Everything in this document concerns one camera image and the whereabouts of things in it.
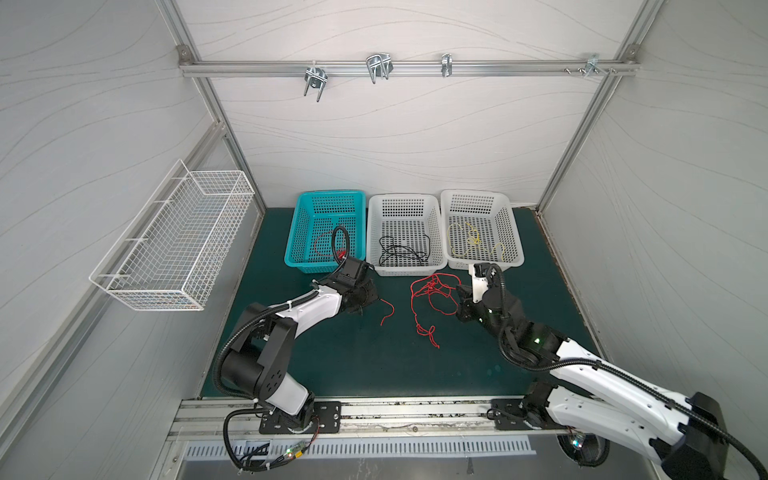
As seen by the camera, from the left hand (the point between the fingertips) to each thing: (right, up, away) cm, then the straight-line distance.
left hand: (379, 290), depth 92 cm
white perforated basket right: (+38, +21, +23) cm, 49 cm away
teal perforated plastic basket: (-21, +20, +23) cm, 37 cm away
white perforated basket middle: (+9, +18, +20) cm, 28 cm away
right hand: (+23, +6, -15) cm, 28 cm away
